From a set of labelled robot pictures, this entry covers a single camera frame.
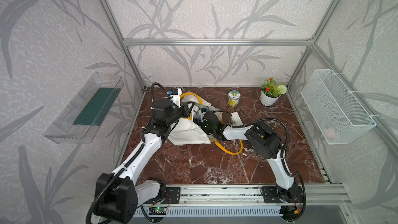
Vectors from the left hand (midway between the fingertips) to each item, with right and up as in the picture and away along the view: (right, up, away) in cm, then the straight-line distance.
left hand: (195, 103), depth 76 cm
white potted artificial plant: (+47, +7, +23) cm, 53 cm away
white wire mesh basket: (+60, -4, -12) cm, 62 cm away
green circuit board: (-17, -50, -5) cm, 53 cm away
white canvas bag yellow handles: (-5, -15, +1) cm, 16 cm away
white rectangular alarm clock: (+23, -10, +18) cm, 31 cm away
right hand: (-6, -13, +16) cm, 22 cm away
